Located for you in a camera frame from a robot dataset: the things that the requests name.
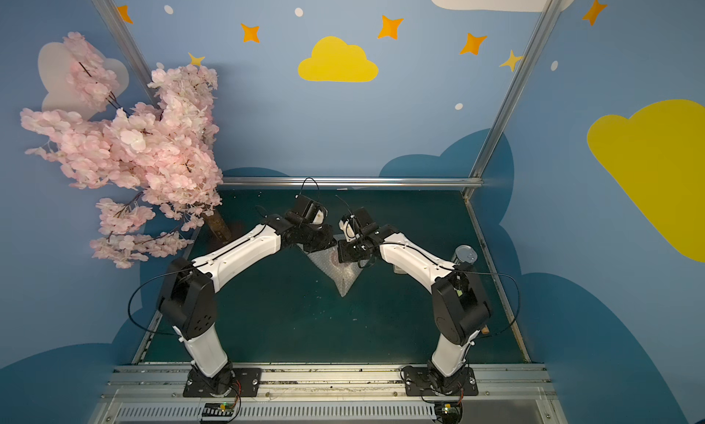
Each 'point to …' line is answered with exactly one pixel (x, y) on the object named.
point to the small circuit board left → (217, 412)
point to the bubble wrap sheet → (344, 274)
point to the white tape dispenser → (397, 270)
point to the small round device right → (452, 414)
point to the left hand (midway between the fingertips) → (339, 238)
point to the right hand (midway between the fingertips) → (343, 252)
